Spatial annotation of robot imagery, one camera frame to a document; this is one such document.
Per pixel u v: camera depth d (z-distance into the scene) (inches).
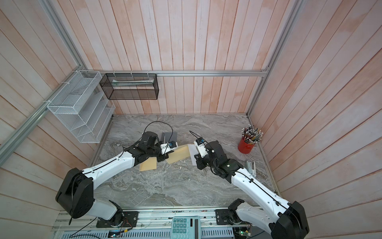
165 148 27.5
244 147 36.5
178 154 32.9
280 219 15.4
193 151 29.9
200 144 26.6
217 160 22.9
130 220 28.8
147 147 26.1
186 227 27.6
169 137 43.2
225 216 28.3
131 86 42.1
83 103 29.3
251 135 33.7
